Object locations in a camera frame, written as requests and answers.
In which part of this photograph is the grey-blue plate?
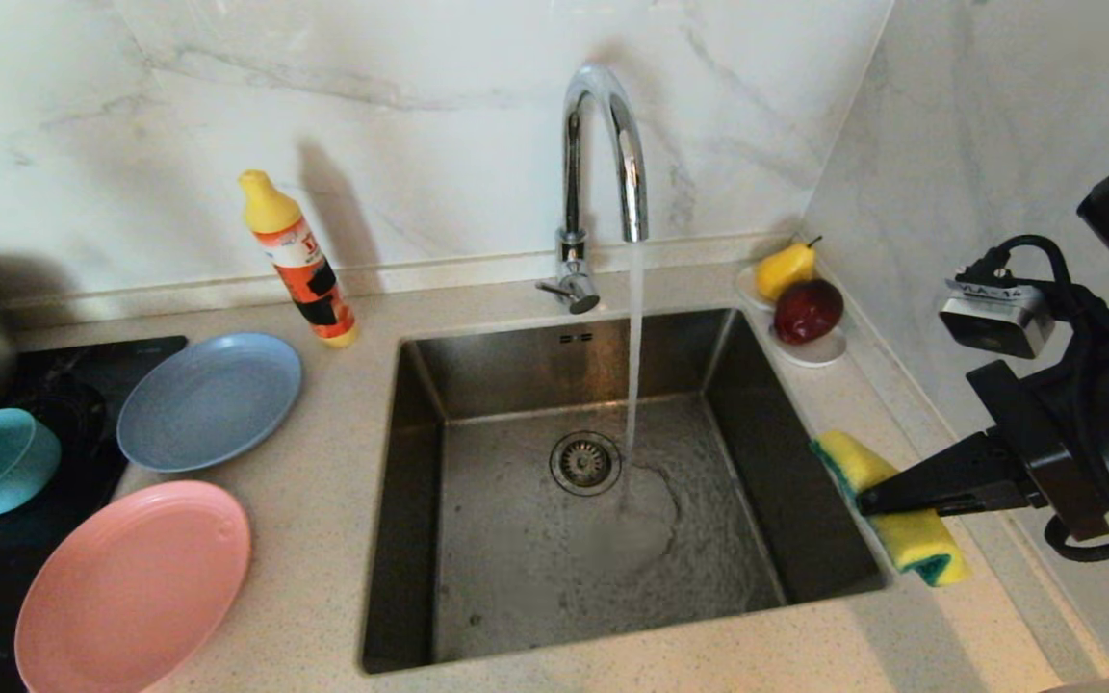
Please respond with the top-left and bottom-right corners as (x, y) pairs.
(116, 332), (304, 474)

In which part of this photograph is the yellow pear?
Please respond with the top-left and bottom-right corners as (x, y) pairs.
(757, 237), (822, 303)

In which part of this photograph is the pink plate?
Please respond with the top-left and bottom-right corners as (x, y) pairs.
(14, 479), (253, 693)

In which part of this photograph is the yellow green sponge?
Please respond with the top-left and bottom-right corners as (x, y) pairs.
(810, 429), (974, 588)

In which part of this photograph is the round metal drain strainer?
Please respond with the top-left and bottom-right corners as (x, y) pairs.
(550, 431), (623, 498)

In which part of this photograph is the chrome gooseneck faucet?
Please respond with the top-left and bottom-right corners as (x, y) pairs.
(535, 64), (650, 315)

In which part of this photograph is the small white dish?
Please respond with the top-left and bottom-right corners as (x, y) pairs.
(735, 266), (848, 369)

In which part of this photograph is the black induction cooktop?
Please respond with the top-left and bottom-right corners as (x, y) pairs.
(0, 335), (188, 693)

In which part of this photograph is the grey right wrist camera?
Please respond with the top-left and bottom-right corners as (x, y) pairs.
(940, 277), (1058, 361)

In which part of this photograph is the dark red apple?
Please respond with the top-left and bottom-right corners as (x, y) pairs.
(774, 279), (845, 346)

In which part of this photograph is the stainless steel sink basin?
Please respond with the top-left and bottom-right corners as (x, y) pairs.
(359, 308), (892, 675)

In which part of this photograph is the orange detergent bottle yellow cap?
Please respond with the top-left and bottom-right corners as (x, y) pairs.
(238, 170), (360, 349)

